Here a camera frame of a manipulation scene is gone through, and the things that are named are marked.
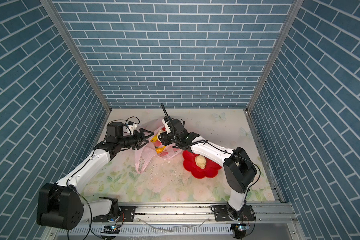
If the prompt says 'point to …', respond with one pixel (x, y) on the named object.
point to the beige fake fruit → (200, 161)
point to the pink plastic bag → (147, 152)
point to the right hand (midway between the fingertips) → (160, 133)
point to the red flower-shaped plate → (211, 169)
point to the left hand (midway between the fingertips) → (151, 137)
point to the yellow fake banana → (159, 150)
